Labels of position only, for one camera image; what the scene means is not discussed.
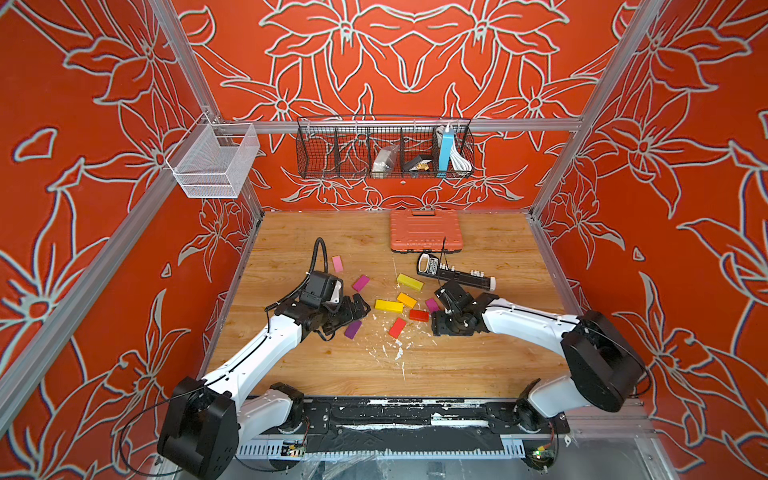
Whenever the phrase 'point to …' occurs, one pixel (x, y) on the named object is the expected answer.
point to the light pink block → (338, 265)
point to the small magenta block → (432, 305)
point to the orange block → (407, 300)
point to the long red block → (397, 327)
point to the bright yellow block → (389, 306)
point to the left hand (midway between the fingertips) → (360, 312)
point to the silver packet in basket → (384, 162)
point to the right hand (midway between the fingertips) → (434, 328)
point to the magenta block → (360, 283)
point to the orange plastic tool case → (415, 231)
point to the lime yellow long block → (410, 282)
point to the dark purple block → (352, 329)
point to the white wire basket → (213, 160)
